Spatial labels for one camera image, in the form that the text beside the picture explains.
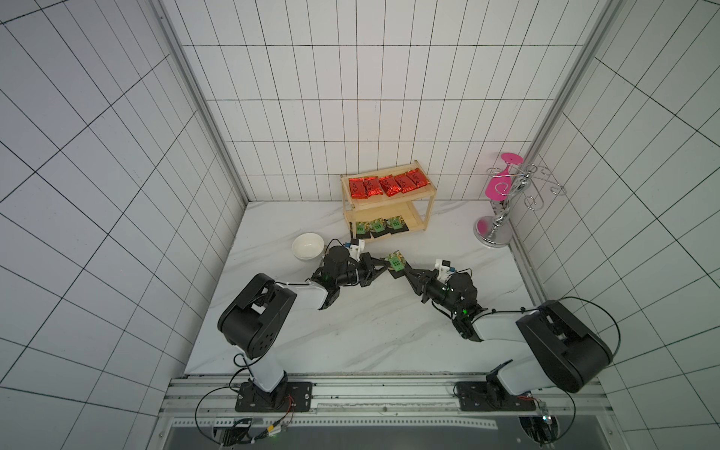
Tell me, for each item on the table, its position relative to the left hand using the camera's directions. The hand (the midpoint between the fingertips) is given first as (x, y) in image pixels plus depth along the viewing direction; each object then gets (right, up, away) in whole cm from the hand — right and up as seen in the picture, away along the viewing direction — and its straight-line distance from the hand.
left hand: (388, 267), depth 85 cm
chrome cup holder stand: (+45, +11, +23) cm, 51 cm away
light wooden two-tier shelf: (+15, +22, +34) cm, 43 cm away
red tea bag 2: (+1, +27, +9) cm, 28 cm away
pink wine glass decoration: (+35, +25, +1) cm, 43 cm away
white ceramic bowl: (-28, +5, +16) cm, 33 cm away
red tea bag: (-10, +26, +10) cm, 29 cm away
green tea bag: (+3, +2, +1) cm, 4 cm away
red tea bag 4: (+11, +30, +11) cm, 34 cm away
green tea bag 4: (+6, +13, +25) cm, 29 cm away
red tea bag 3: (+7, +28, +10) cm, 30 cm away
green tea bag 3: (-2, +12, +25) cm, 27 cm away
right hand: (+2, -1, -2) cm, 3 cm away
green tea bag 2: (-8, +12, +23) cm, 27 cm away
